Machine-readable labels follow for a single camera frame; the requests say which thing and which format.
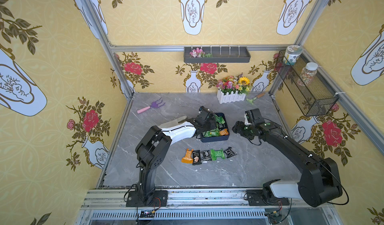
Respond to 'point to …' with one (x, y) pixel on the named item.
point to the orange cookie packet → (188, 158)
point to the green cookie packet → (215, 154)
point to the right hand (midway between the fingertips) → (238, 128)
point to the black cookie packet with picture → (197, 159)
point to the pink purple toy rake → (154, 104)
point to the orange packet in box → (224, 132)
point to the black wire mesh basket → (316, 99)
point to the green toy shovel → (251, 101)
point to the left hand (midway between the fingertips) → (209, 122)
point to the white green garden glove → (173, 122)
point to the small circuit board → (147, 214)
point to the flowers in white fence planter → (233, 89)
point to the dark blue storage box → (222, 138)
